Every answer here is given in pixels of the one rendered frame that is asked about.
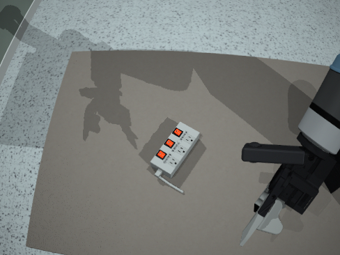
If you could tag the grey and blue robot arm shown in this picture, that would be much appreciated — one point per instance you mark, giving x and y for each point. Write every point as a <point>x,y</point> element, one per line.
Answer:
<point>320,125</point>

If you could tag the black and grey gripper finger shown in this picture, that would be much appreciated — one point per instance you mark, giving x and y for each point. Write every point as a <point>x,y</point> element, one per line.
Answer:
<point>263,220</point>
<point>262,197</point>

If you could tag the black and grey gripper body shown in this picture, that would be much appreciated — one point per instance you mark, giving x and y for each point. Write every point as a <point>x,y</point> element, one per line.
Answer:
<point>303,181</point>

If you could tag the white power strip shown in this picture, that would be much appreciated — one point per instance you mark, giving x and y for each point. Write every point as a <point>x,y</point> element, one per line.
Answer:
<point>173,152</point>

